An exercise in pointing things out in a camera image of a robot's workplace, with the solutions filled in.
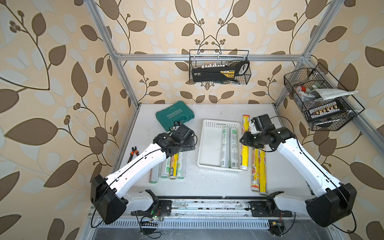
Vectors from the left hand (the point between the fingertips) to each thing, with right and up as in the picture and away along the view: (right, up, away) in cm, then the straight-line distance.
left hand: (186, 143), depth 77 cm
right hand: (+30, +1, +2) cm, 31 cm away
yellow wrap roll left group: (-8, -15, +8) cm, 18 cm away
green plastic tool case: (-8, +18, +32) cm, 38 cm away
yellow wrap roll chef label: (+29, -5, -3) cm, 30 cm away
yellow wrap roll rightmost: (+43, -17, +6) cm, 46 cm away
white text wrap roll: (-11, -15, +8) cm, 20 cm away
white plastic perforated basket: (+14, -5, +18) cm, 23 cm away
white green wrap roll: (+28, -5, +14) cm, 32 cm away
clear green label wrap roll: (+23, -5, +14) cm, 27 cm away
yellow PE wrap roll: (+37, -22, +2) cm, 43 cm away
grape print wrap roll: (-19, -19, +6) cm, 27 cm away
